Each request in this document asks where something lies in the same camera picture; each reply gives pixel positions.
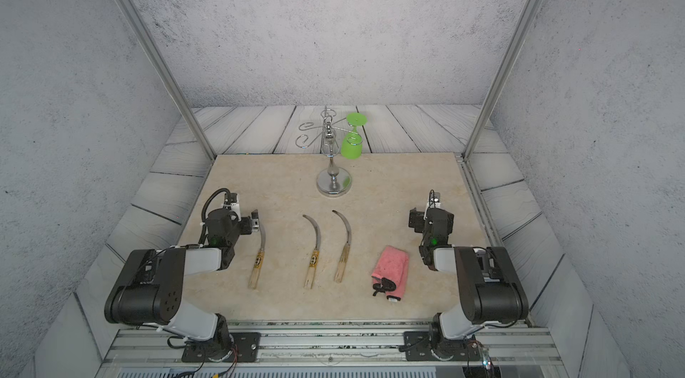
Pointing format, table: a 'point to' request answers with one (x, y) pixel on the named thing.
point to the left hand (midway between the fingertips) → (246, 209)
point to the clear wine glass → (329, 146)
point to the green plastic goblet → (351, 143)
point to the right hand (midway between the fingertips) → (432, 208)
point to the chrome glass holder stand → (333, 182)
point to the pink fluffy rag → (393, 265)
